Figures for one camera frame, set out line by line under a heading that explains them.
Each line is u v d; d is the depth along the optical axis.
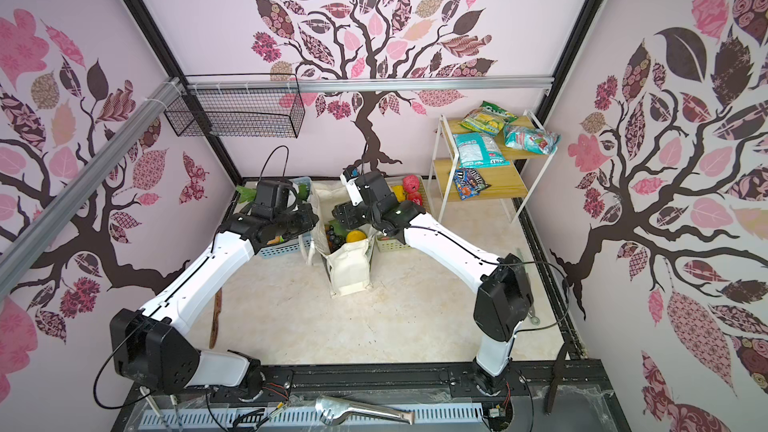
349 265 0.79
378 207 0.59
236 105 0.95
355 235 0.91
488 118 0.86
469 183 0.96
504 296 0.44
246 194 1.03
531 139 0.77
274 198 0.62
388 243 0.94
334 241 0.87
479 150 0.78
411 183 1.07
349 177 0.68
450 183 0.87
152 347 0.40
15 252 0.50
